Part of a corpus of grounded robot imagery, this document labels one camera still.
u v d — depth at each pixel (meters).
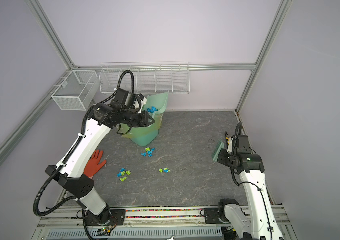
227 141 0.69
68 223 0.72
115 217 0.74
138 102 0.61
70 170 0.42
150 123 0.69
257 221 0.39
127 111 0.56
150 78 0.96
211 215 0.74
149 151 0.96
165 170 0.89
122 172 0.87
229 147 0.67
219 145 0.83
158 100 0.77
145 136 0.90
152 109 0.75
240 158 0.49
